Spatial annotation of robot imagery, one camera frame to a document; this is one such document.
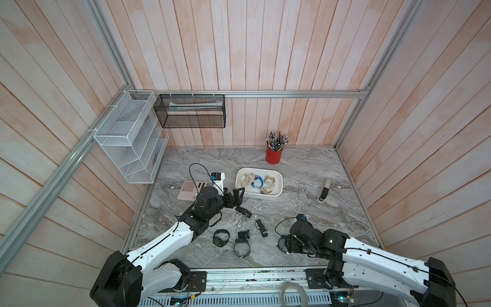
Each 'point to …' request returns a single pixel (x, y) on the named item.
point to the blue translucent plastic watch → (259, 178)
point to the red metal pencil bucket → (273, 157)
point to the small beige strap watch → (247, 178)
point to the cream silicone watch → (246, 180)
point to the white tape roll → (294, 284)
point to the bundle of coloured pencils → (276, 141)
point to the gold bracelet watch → (270, 180)
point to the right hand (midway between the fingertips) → (289, 243)
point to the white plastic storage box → (259, 183)
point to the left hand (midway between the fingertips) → (236, 191)
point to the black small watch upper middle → (243, 234)
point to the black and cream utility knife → (325, 191)
